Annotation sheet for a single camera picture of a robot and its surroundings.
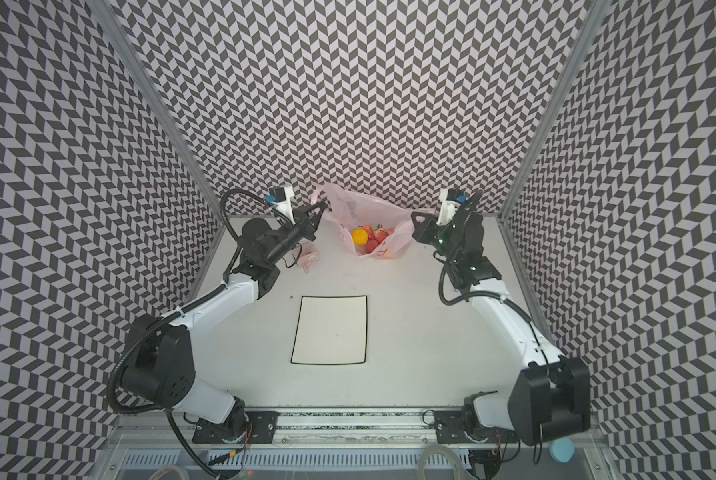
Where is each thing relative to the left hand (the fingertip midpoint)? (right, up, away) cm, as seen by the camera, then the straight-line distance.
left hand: (327, 204), depth 75 cm
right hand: (+21, -5, +1) cm, 21 cm away
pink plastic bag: (+3, +1, +30) cm, 30 cm away
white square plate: (-1, -36, +11) cm, 37 cm away
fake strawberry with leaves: (+11, -11, +30) cm, 33 cm away
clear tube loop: (+27, -57, -9) cm, 63 cm away
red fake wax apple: (+14, -6, +33) cm, 36 cm away
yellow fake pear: (+7, -8, +28) cm, 30 cm away
